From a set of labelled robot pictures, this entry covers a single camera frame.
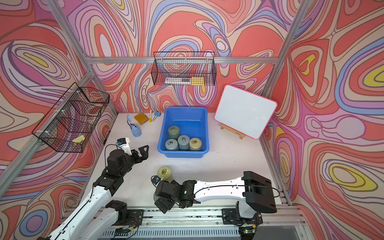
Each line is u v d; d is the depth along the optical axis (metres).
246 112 0.90
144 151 0.73
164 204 0.63
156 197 0.72
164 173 0.79
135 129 1.01
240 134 1.01
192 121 1.15
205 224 0.72
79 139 0.71
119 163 0.60
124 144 0.69
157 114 1.20
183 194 0.53
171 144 0.91
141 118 1.15
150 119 1.15
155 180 0.64
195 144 0.91
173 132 0.98
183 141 0.93
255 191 0.47
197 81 0.82
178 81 0.82
